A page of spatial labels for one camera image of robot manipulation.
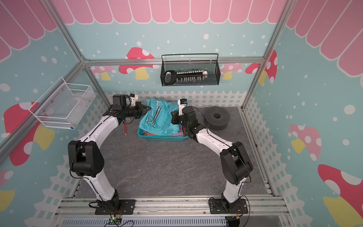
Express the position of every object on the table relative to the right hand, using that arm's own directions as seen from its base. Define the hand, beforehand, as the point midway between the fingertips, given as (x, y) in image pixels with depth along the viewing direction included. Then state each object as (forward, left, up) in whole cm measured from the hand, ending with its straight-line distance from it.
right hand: (171, 112), depth 85 cm
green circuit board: (-52, +29, -26) cm, 65 cm away
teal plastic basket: (-7, +8, -18) cm, 21 cm away
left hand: (+3, +13, 0) cm, 13 cm away
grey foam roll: (+11, -32, -19) cm, 39 cm away
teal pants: (-1, +9, -6) cm, 11 cm away
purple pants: (-7, -6, -12) cm, 15 cm away
